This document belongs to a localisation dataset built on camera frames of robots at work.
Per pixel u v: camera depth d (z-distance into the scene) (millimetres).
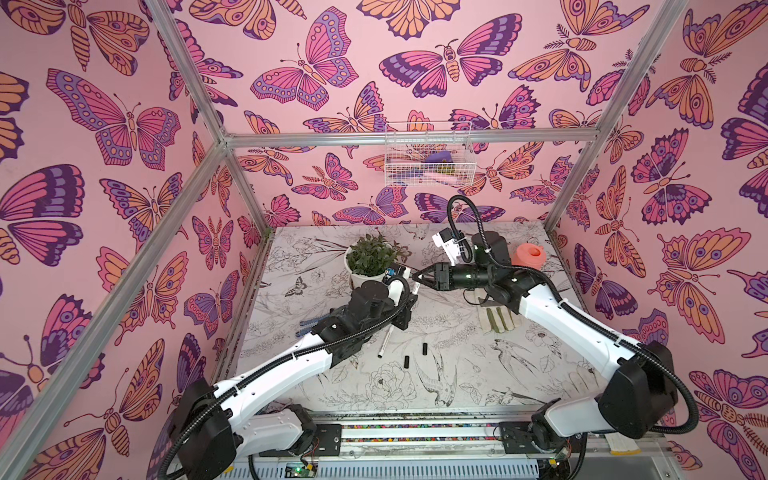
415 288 734
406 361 860
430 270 685
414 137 932
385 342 897
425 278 730
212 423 389
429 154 955
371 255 897
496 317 945
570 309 498
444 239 694
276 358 479
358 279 897
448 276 660
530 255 971
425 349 892
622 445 718
